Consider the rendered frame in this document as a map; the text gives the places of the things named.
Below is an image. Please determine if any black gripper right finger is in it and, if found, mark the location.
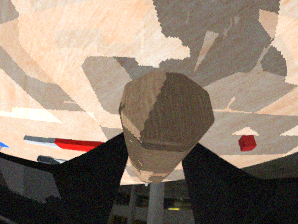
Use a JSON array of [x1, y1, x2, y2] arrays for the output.
[[181, 143, 298, 224]]

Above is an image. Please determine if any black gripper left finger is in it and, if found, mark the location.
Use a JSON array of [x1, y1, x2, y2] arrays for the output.
[[0, 132, 129, 224]]

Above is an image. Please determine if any small red cube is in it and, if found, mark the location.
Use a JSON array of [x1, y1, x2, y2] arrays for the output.
[[238, 135, 257, 152]]

